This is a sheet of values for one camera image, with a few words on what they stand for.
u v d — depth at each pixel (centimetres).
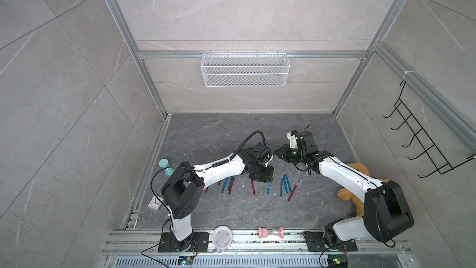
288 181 91
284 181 90
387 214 42
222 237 72
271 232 76
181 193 46
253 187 88
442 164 58
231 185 89
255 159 67
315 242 73
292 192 88
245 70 101
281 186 89
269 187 88
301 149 68
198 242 73
